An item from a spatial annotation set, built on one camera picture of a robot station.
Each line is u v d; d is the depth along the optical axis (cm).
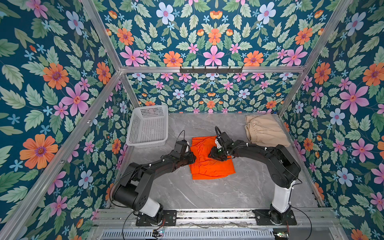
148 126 111
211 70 93
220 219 75
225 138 76
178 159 73
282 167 51
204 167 87
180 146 73
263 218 73
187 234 77
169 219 73
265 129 107
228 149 70
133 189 44
